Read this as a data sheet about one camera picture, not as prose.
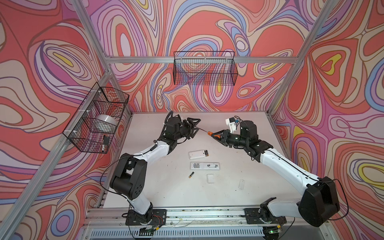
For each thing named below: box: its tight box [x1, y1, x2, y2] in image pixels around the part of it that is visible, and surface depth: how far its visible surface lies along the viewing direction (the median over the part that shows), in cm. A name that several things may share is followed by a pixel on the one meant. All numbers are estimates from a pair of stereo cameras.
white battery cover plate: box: [188, 149, 210, 160], surface depth 98 cm
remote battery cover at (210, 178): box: [207, 173, 214, 184], surface depth 89 cm
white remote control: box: [190, 161, 221, 171], surface depth 91 cm
